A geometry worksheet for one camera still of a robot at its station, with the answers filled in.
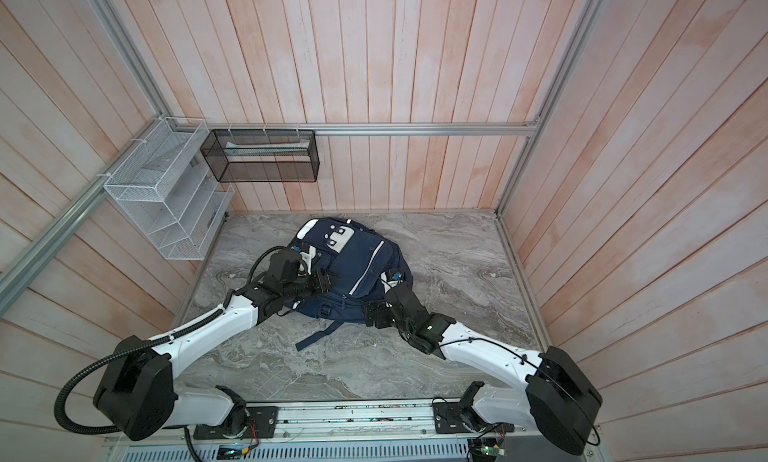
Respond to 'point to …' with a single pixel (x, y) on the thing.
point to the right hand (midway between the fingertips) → (373, 303)
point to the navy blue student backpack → (359, 257)
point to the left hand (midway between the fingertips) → (335, 284)
